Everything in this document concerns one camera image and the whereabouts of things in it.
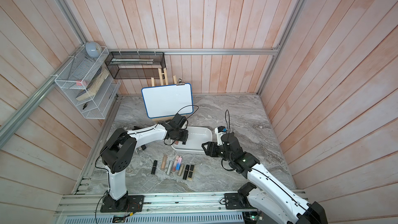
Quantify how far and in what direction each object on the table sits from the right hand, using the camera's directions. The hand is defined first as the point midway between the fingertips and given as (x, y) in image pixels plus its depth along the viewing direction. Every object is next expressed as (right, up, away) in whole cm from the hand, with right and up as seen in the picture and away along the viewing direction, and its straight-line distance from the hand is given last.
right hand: (206, 144), depth 79 cm
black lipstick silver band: (-29, -14, +5) cm, 32 cm away
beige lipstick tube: (-24, -12, +7) cm, 27 cm away
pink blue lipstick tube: (-15, -12, +6) cm, 20 cm away
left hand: (-12, 0, +16) cm, 19 cm away
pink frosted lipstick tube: (-17, -12, +7) cm, 22 cm away
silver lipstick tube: (-20, -14, +5) cm, 25 cm away
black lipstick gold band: (-11, -16, +3) cm, 20 cm away
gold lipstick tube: (-14, -15, +4) cm, 21 cm away
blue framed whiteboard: (-23, +24, +13) cm, 36 cm away
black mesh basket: (-47, +49, +25) cm, 73 cm away
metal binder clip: (-15, +33, +10) cm, 38 cm away
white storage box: (-5, +1, +19) cm, 19 cm away
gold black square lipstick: (-8, -15, +3) cm, 17 cm away
